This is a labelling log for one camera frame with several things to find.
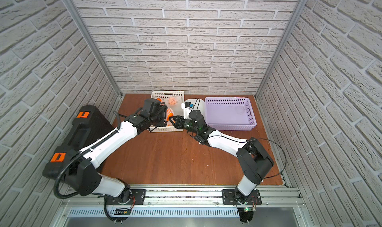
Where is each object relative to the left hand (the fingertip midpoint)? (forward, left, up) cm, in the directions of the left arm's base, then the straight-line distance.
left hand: (173, 108), depth 81 cm
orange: (-4, +2, 0) cm, 4 cm away
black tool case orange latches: (-11, +41, +1) cm, 43 cm away
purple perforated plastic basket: (+15, -39, -24) cm, 48 cm away
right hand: (-6, 0, -2) cm, 6 cm away
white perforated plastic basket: (-2, +5, -19) cm, 20 cm away
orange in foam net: (+22, +5, -18) cm, 29 cm away
